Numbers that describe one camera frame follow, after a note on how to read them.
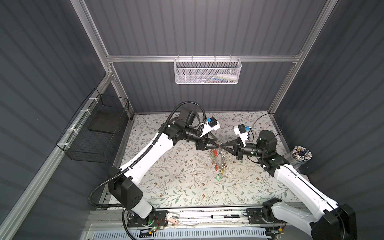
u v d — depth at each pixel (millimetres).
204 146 609
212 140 680
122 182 404
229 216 738
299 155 769
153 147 475
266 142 557
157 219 724
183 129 567
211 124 586
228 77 866
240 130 619
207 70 1236
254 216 738
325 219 384
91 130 738
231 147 667
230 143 667
